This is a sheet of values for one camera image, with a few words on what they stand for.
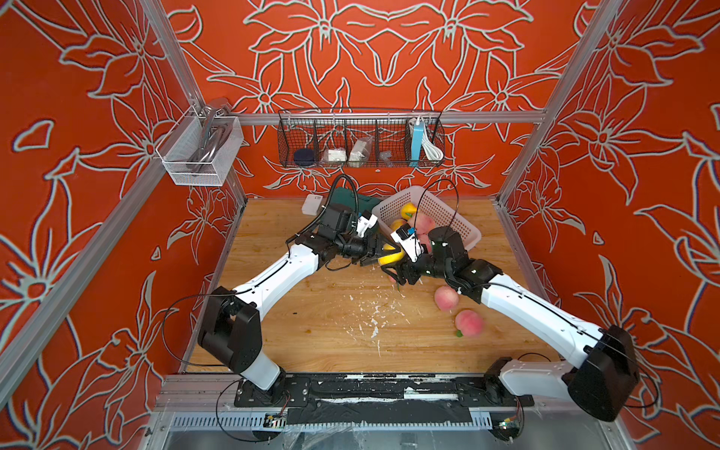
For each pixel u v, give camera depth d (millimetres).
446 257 579
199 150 830
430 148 899
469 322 795
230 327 432
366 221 742
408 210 1068
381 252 679
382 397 730
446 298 826
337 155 872
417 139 857
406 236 650
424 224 952
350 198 1163
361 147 927
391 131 954
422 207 1127
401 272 660
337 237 663
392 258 707
